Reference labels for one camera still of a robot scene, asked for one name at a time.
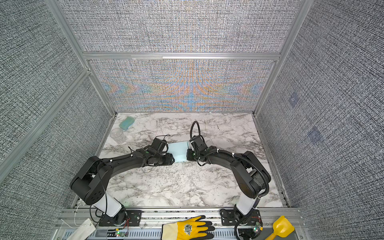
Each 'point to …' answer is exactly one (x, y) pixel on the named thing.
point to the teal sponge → (127, 122)
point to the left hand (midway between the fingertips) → (172, 161)
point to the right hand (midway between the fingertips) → (187, 155)
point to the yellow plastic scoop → (282, 227)
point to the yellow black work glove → (192, 228)
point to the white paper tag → (83, 231)
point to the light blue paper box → (178, 150)
